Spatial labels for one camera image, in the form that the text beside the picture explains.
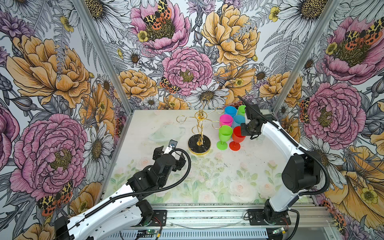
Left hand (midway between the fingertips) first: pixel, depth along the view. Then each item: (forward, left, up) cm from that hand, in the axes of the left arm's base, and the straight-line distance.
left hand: (170, 154), depth 75 cm
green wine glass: (+17, -30, -6) cm, 35 cm away
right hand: (+15, -42, -5) cm, 45 cm away
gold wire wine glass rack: (+17, -15, -17) cm, 28 cm away
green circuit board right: (-30, -52, -20) cm, 63 cm away
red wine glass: (+13, -37, -5) cm, 39 cm away
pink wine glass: (+29, -33, -7) cm, 44 cm away
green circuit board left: (-29, +9, -21) cm, 37 cm away
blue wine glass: (+38, -37, -8) cm, 53 cm away
